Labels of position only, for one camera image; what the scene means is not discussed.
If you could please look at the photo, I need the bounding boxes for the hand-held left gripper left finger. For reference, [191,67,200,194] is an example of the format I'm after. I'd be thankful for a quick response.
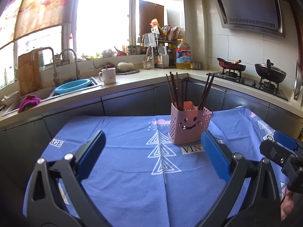
[25,130,112,227]

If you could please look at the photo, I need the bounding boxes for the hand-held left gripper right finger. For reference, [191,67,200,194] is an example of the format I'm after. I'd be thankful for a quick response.
[201,130,282,227]

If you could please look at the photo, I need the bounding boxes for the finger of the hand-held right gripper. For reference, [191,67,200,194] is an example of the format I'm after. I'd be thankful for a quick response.
[260,139,300,171]
[274,131,303,150]

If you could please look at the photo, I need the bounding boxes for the pink plastic utensil holder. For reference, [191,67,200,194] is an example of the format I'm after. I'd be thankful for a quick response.
[169,101,213,145]

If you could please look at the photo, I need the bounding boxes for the bunch of chopsticks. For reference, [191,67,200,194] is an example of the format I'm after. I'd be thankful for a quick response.
[166,72,216,111]

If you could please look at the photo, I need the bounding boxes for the person's right hand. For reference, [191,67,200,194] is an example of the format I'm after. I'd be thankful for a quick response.
[280,190,295,221]

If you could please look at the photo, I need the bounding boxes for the blue printed tablecloth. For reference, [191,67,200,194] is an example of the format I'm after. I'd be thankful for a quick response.
[22,106,294,227]

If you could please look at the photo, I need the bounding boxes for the steel pot lid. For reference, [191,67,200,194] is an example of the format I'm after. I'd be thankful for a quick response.
[294,59,303,101]

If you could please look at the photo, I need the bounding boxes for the black wok with lid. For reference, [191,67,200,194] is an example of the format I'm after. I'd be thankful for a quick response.
[254,59,287,84]

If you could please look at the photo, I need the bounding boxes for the black gas stove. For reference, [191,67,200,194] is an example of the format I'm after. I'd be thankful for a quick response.
[206,72,290,102]

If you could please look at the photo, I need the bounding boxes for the kitchen counter with dark cabinets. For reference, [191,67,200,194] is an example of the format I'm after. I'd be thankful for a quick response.
[0,67,303,194]

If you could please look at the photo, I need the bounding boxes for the blue plastic basin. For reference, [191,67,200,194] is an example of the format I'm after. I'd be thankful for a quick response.
[54,79,91,95]

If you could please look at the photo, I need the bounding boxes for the steel kitchen sink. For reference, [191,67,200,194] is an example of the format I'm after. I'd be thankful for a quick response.
[1,76,105,117]

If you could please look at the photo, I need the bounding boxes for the white mug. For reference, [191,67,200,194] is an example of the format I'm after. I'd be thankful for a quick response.
[98,67,117,85]

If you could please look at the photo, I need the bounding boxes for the magenta cloth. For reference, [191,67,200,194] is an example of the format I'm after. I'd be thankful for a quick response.
[18,95,42,113]

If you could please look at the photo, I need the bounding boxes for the green onions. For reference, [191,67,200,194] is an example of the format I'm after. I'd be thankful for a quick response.
[89,61,116,69]

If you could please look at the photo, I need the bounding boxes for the red frying pan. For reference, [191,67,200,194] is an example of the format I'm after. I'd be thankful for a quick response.
[216,57,247,72]

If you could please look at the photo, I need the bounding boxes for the square steel faucet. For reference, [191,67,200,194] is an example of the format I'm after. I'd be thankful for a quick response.
[31,47,59,87]

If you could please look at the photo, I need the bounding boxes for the black round mat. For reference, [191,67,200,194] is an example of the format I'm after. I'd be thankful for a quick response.
[115,69,141,75]

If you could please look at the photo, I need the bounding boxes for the white dough lump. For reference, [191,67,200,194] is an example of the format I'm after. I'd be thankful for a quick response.
[117,62,134,72]

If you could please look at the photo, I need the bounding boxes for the white bowl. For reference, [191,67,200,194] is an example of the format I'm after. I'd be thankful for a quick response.
[1,91,20,107]

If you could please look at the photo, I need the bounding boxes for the wooden cutting board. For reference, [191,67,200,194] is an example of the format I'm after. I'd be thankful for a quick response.
[18,52,43,96]

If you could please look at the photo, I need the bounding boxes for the yellow cooking oil bottle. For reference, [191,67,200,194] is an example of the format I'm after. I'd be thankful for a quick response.
[175,38,193,70]

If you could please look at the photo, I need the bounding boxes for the blue and white bottle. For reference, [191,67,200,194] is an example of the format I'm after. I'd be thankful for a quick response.
[38,51,45,71]

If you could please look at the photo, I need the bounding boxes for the white bottle with red cap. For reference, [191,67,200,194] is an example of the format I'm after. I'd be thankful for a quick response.
[69,33,75,63]

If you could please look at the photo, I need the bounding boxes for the row of spice jars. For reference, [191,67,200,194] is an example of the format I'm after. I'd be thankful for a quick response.
[122,44,145,55]

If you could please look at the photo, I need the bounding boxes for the white plastic jug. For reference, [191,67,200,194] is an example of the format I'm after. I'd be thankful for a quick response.
[157,45,169,68]

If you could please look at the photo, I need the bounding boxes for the black metal rack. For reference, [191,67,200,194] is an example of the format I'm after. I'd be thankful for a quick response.
[156,38,177,68]

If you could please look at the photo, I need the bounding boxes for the steel cleaver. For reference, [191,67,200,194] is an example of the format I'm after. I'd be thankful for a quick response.
[144,33,156,48]

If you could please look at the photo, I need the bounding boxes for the bagged food packets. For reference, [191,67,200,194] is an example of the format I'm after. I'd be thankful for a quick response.
[159,25,186,40]

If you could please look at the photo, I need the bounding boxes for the steel range hood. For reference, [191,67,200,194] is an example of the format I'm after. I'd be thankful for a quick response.
[205,0,286,38]

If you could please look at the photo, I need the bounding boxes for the orange snack packet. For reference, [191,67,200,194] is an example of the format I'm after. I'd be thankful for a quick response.
[150,18,160,34]

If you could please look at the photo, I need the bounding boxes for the brown board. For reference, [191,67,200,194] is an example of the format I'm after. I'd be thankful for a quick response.
[138,0,184,45]

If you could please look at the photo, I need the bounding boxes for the printed window blind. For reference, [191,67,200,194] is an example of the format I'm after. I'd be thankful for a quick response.
[0,0,82,50]

